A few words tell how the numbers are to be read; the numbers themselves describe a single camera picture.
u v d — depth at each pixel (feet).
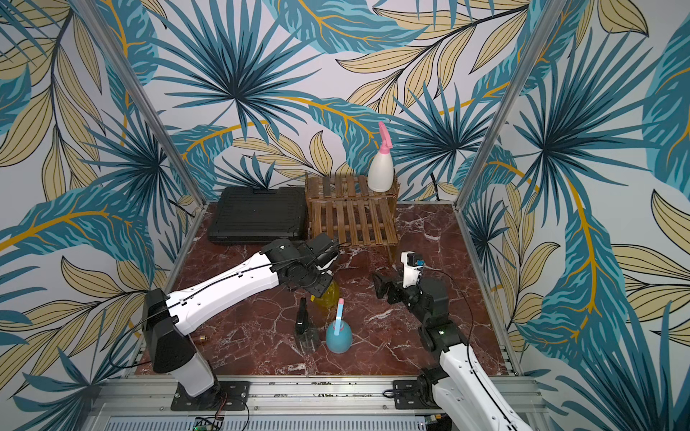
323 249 1.90
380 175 2.71
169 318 1.37
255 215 3.50
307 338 2.54
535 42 2.41
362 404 2.41
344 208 3.21
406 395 2.41
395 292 2.24
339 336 2.26
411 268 2.19
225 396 2.36
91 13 2.22
